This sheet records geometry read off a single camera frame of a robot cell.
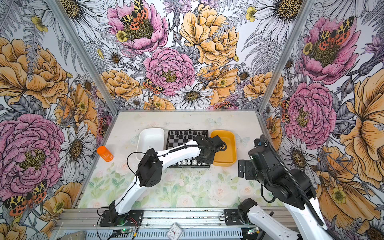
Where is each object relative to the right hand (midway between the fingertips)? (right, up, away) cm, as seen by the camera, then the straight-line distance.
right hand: (252, 170), depth 62 cm
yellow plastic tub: (-3, -2, +32) cm, 32 cm away
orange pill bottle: (-76, +1, +28) cm, 81 cm away
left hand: (-18, -4, +27) cm, 32 cm away
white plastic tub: (-56, +9, +43) cm, 71 cm away
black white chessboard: (-36, +10, +43) cm, 57 cm away
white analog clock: (-33, -30, +7) cm, 45 cm away
